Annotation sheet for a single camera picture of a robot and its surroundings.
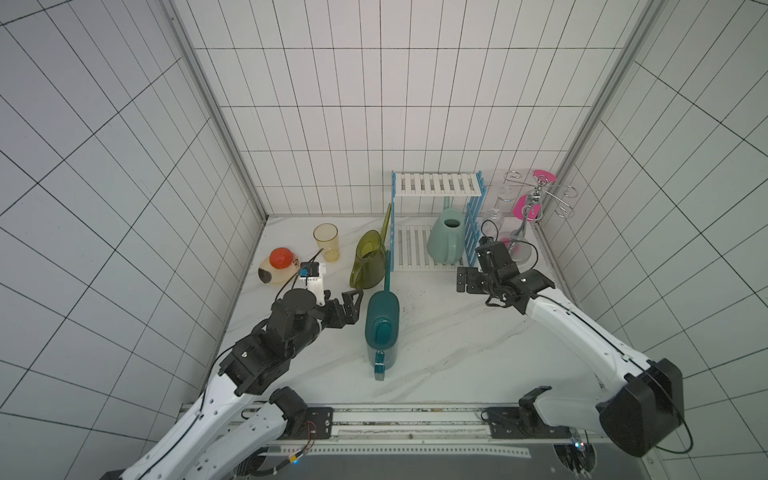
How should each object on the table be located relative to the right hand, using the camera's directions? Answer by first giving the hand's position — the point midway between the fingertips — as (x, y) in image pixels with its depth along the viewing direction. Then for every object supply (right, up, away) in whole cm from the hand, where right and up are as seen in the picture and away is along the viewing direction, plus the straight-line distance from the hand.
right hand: (461, 276), depth 83 cm
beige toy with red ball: (-60, 0, +21) cm, 63 cm away
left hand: (-32, -4, -13) cm, 35 cm away
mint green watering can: (-2, +10, +10) cm, 14 cm away
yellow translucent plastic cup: (-41, +11, +14) cm, 45 cm away
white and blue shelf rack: (-13, +9, +24) cm, 29 cm away
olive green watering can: (-27, +1, +11) cm, 30 cm away
